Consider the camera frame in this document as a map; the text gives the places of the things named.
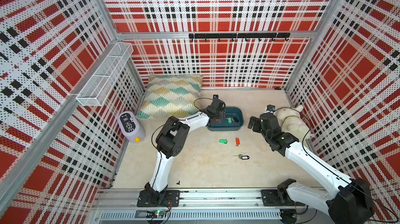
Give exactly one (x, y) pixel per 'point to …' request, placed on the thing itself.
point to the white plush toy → (291, 122)
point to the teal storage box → (233, 120)
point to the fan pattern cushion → (171, 95)
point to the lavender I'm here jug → (130, 127)
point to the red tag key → (237, 141)
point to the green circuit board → (155, 214)
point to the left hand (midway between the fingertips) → (221, 111)
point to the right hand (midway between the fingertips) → (260, 119)
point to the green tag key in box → (229, 120)
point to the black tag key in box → (235, 119)
